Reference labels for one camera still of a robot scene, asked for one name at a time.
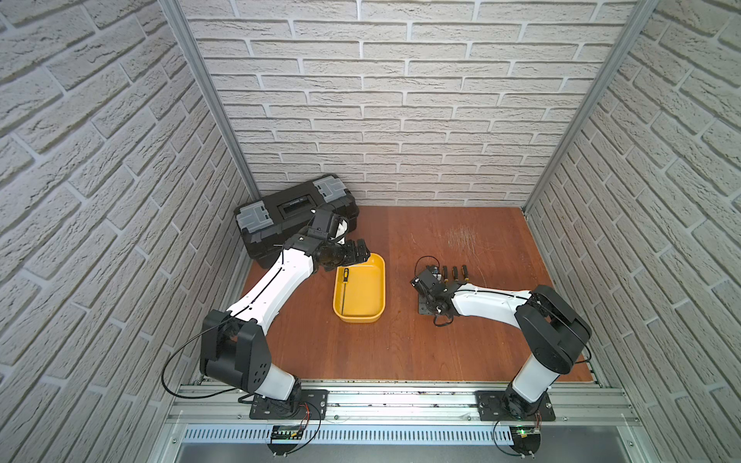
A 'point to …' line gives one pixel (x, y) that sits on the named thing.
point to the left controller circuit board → (286, 438)
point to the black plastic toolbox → (265, 226)
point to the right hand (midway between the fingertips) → (430, 303)
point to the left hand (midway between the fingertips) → (362, 251)
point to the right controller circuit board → (526, 440)
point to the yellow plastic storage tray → (359, 290)
